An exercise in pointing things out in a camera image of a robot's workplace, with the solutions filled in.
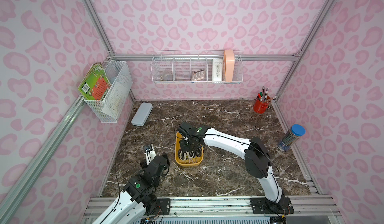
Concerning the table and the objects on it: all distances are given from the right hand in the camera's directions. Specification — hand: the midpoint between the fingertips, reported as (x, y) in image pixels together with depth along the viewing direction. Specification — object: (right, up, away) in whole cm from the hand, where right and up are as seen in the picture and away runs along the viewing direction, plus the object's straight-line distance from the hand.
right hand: (183, 149), depth 85 cm
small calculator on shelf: (+9, +44, +9) cm, 46 cm away
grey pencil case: (-33, +19, +26) cm, 46 cm away
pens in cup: (+54, +32, +22) cm, 67 cm away
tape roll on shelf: (-11, +43, +9) cm, 45 cm away
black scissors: (+8, -2, +3) cm, 9 cm away
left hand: (-12, -1, -6) cm, 13 cm away
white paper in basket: (-37, +28, -3) cm, 46 cm away
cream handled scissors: (+3, -4, +1) cm, 5 cm away
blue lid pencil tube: (+59, +8, -4) cm, 59 cm away
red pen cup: (+54, +25, +24) cm, 64 cm away
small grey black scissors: (-2, -4, +3) cm, 5 cm away
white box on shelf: (+20, +47, +8) cm, 52 cm away
